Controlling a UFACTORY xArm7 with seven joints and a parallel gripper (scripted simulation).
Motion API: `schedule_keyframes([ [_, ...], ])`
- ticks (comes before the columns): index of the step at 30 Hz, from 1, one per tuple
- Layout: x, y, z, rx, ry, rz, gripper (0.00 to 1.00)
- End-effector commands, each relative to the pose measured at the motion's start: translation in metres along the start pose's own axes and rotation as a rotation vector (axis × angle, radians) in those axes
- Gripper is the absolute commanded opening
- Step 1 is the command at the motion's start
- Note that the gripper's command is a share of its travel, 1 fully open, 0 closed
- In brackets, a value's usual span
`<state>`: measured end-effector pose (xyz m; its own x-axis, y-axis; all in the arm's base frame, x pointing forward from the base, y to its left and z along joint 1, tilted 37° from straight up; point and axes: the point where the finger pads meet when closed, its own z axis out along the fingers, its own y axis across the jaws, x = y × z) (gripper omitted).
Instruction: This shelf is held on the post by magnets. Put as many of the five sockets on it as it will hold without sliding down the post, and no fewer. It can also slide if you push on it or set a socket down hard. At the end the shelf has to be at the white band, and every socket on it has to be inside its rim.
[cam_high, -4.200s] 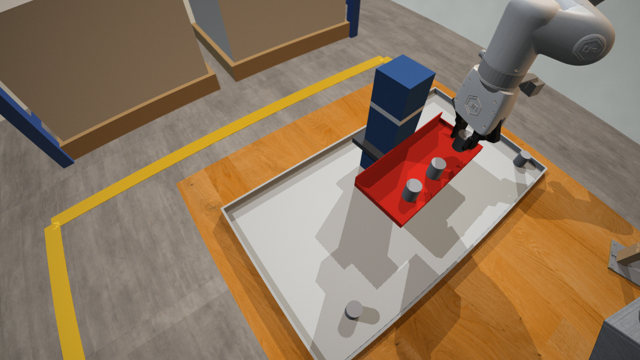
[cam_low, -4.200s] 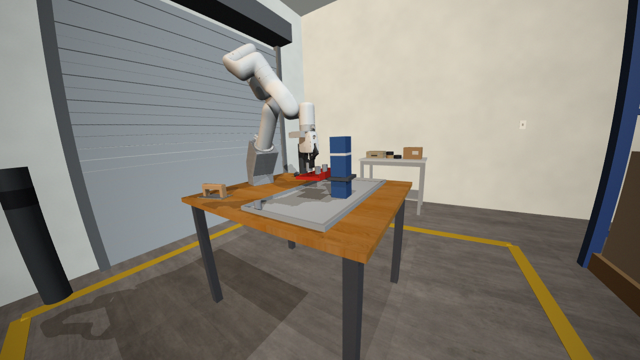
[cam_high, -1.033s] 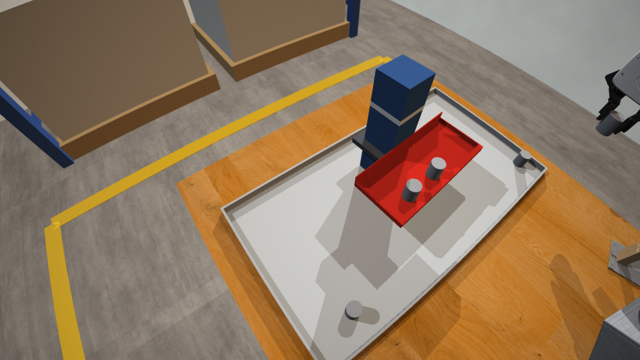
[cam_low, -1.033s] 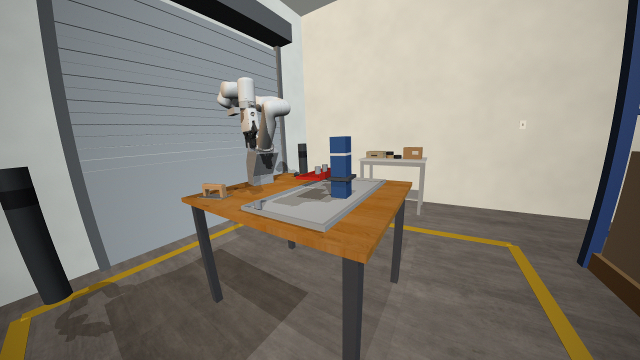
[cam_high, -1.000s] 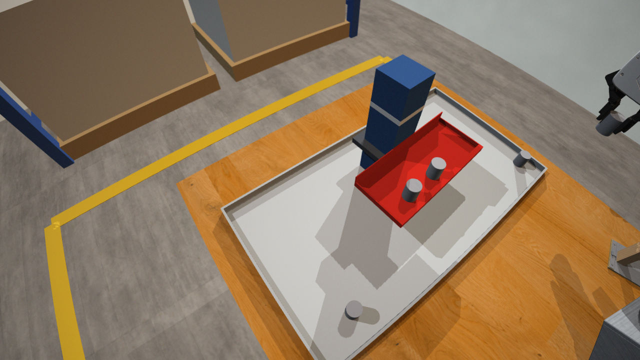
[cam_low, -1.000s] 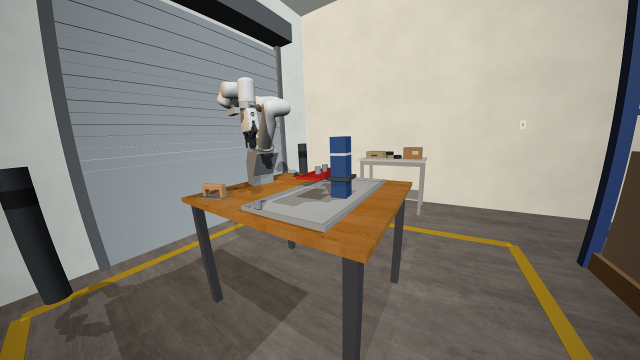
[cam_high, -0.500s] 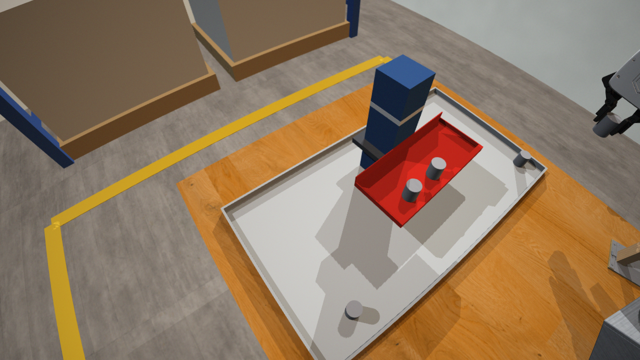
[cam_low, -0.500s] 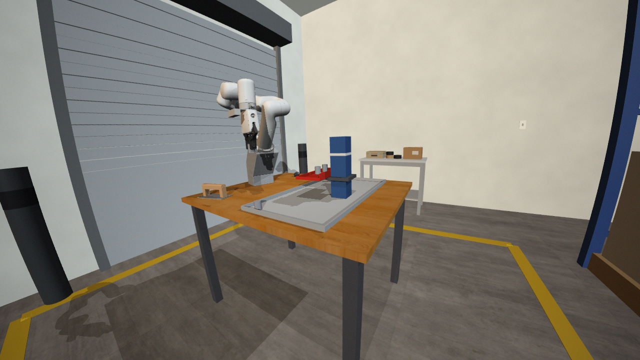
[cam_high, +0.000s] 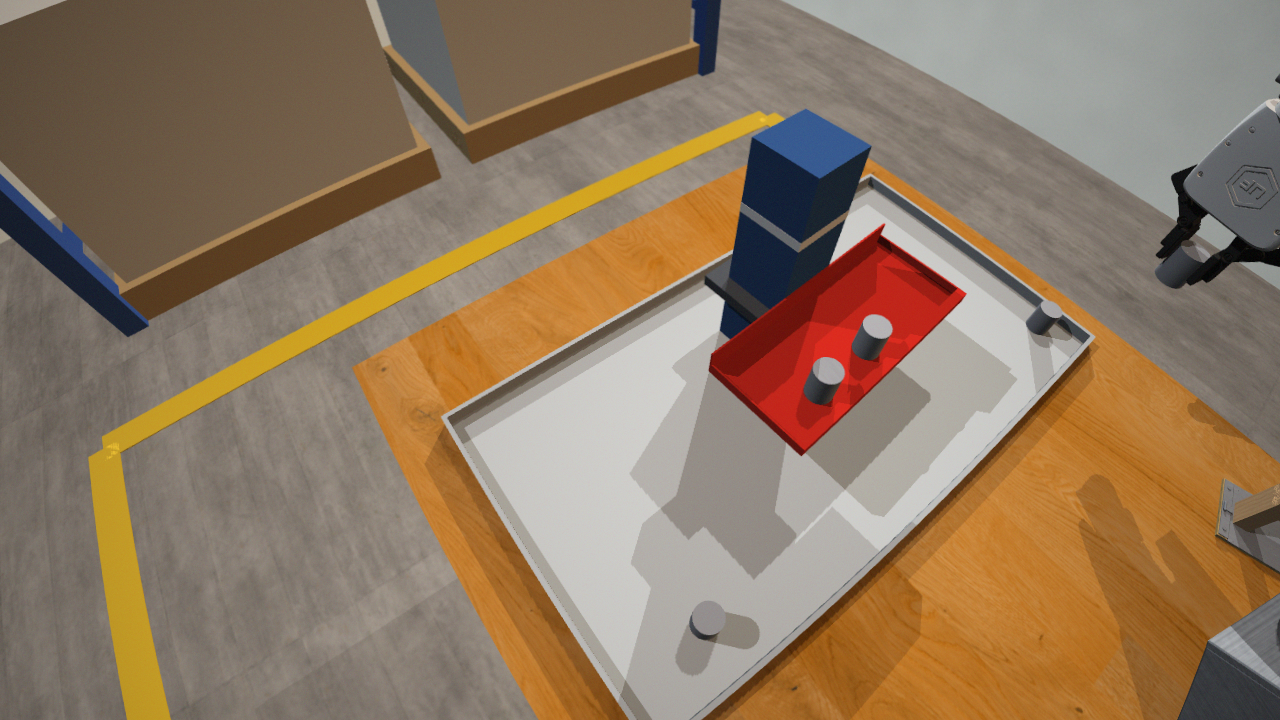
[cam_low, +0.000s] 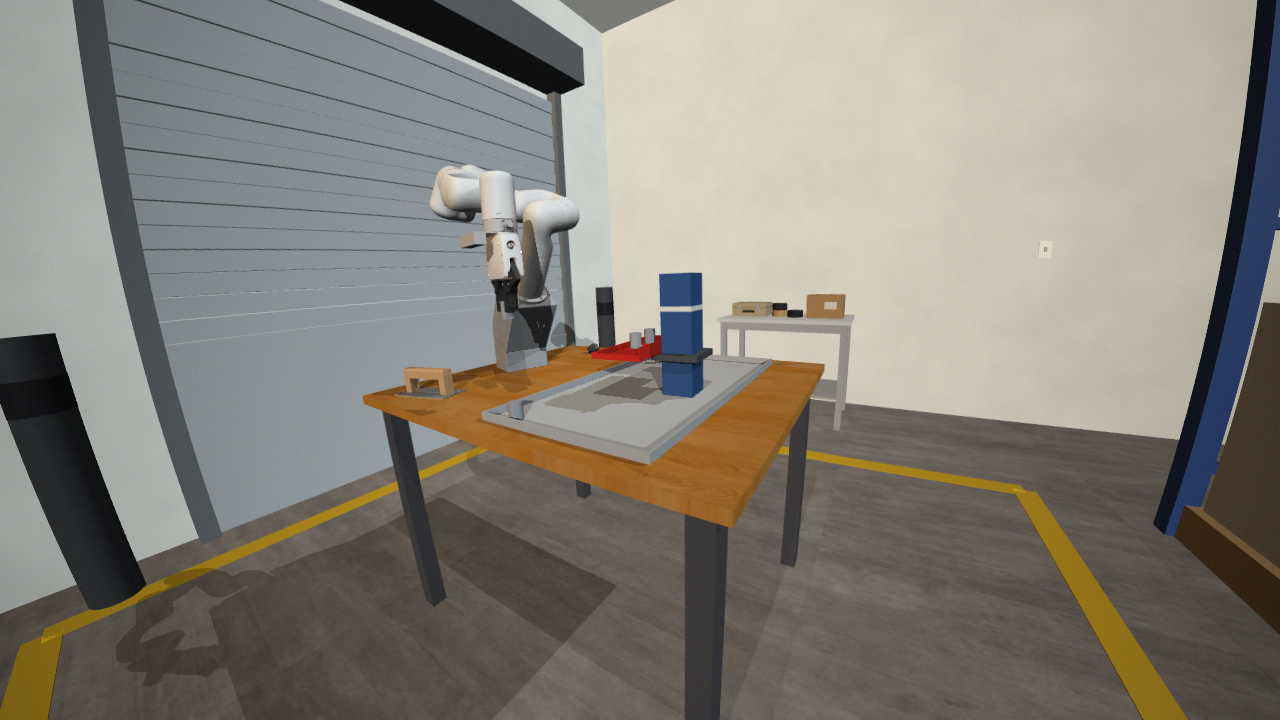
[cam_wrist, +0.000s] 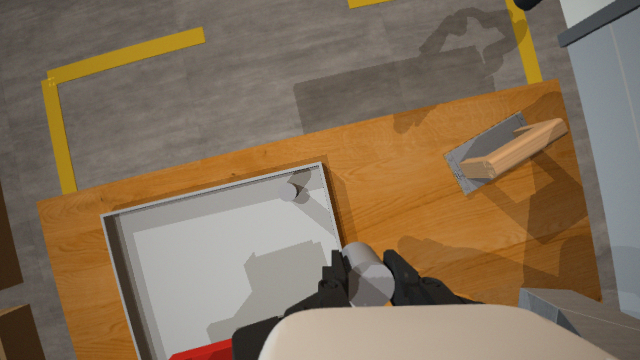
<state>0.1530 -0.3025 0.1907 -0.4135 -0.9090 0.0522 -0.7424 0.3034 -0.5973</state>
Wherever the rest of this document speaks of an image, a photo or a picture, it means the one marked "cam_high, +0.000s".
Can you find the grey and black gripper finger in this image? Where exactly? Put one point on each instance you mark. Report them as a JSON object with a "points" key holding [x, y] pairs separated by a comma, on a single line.
{"points": [[1237, 251], [1188, 220]]}

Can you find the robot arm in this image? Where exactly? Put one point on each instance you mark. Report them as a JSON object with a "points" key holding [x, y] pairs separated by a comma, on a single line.
{"points": [[1278, 631]]}

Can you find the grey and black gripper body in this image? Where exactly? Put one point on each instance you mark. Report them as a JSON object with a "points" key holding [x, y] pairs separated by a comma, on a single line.
{"points": [[1238, 182]]}

